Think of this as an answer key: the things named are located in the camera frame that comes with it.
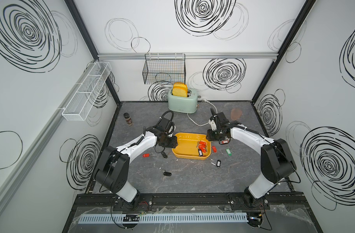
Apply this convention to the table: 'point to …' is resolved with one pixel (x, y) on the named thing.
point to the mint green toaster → (187, 105)
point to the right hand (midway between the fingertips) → (209, 137)
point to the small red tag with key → (146, 155)
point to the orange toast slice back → (180, 84)
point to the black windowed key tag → (200, 152)
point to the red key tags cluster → (202, 146)
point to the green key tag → (229, 152)
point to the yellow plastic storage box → (186, 147)
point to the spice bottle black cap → (128, 118)
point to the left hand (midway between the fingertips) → (174, 143)
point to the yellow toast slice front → (180, 90)
